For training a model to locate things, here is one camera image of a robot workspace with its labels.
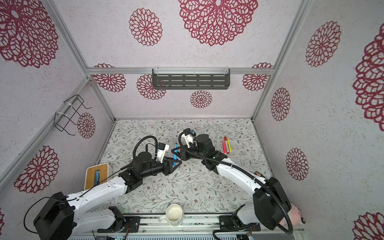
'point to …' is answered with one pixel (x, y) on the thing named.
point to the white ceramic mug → (173, 215)
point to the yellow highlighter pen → (229, 145)
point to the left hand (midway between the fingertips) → (179, 163)
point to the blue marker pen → (175, 155)
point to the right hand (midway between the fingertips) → (172, 148)
